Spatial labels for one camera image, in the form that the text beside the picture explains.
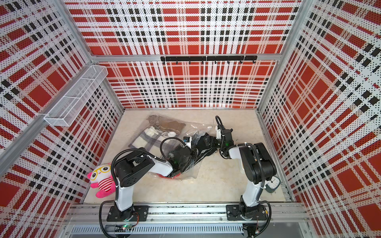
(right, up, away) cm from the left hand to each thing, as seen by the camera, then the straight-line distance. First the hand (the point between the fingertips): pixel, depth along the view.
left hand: (198, 144), depth 94 cm
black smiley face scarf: (+4, 0, -4) cm, 6 cm away
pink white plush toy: (-52, -17, -16) cm, 57 cm away
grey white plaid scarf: (-32, +3, +2) cm, 32 cm away
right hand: (+8, +4, +4) cm, 10 cm away
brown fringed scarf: (-24, +13, +14) cm, 31 cm away
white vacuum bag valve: (-18, +6, +5) cm, 20 cm away
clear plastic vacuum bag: (-14, -1, -1) cm, 14 cm away
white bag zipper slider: (+8, +11, +7) cm, 15 cm away
